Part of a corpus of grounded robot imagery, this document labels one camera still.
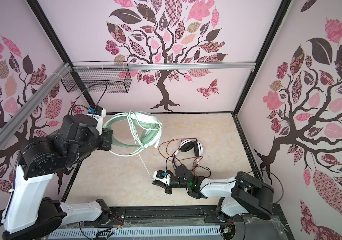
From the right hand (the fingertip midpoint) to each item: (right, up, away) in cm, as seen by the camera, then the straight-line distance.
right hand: (154, 178), depth 75 cm
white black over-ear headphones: (+19, +15, +18) cm, 30 cm away
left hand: (-15, +24, -18) cm, 33 cm away
